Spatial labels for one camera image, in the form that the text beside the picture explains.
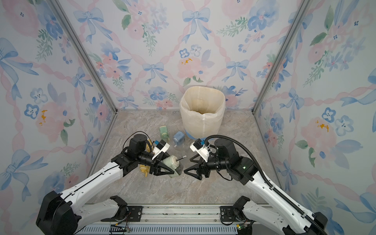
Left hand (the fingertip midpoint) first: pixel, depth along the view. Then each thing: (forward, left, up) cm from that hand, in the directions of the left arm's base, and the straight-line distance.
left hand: (175, 168), depth 65 cm
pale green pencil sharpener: (+1, 0, +6) cm, 6 cm away
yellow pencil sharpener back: (+6, +10, +9) cm, 15 cm away
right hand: (+1, -7, +2) cm, 7 cm away
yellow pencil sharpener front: (+6, +19, -16) cm, 25 cm away
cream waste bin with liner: (+49, -15, -12) cm, 53 cm away
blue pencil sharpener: (+27, 0, -16) cm, 32 cm away
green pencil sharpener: (+31, +11, -16) cm, 36 cm away
